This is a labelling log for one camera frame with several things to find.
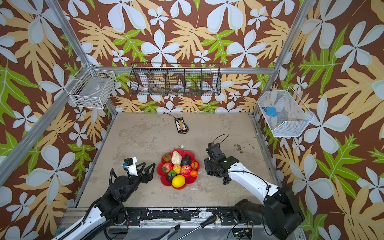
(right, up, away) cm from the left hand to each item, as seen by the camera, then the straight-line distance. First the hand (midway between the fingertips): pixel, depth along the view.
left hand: (149, 162), depth 78 cm
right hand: (+31, -2, +8) cm, 32 cm away
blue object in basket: (+69, +28, +8) cm, 75 cm away
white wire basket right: (+76, +27, +6) cm, 81 cm away
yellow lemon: (+15, -10, +1) cm, 18 cm away
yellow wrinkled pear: (+14, -5, +8) cm, 17 cm away
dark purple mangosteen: (+10, -10, +4) cm, 15 cm away
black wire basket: (+12, +51, +20) cm, 56 cm away
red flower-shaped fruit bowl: (+6, -10, +6) cm, 14 cm away
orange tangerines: (+24, -7, +4) cm, 25 cm away
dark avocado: (+19, -1, +10) cm, 22 cm away
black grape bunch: (+43, -12, +7) cm, 45 cm away
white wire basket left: (-36, +41, +7) cm, 55 cm away
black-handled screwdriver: (+31, -27, -6) cm, 42 cm away
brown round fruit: (+8, +1, +10) cm, 13 cm away
